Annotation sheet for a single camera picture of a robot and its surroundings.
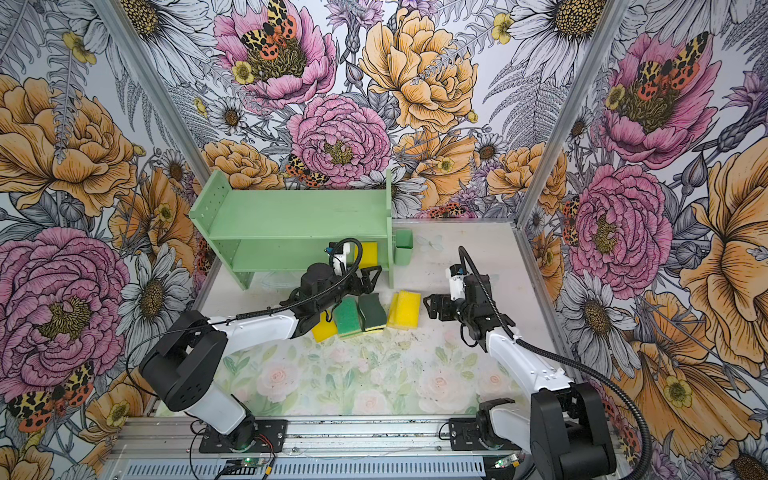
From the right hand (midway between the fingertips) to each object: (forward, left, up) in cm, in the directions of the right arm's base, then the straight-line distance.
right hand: (437, 308), depth 87 cm
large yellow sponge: (+2, +9, -4) cm, 10 cm away
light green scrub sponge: (+1, +27, -5) cm, 27 cm away
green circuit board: (-34, +46, -8) cm, 58 cm away
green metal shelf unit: (+15, +40, +18) cm, 47 cm away
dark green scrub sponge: (+2, +19, -5) cm, 20 cm away
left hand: (+8, +19, +7) cm, 21 cm away
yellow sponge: (+17, +19, +3) cm, 26 cm away
